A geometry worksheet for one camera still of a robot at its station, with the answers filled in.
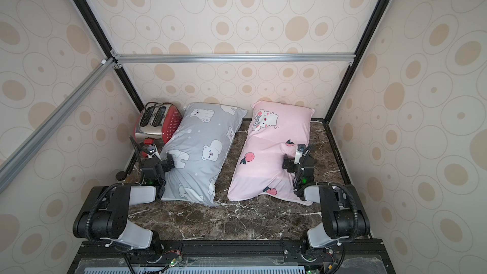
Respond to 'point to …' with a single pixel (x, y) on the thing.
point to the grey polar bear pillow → (201, 143)
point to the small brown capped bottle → (121, 176)
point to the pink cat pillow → (276, 130)
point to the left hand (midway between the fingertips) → (164, 152)
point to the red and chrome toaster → (155, 123)
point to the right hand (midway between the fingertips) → (304, 155)
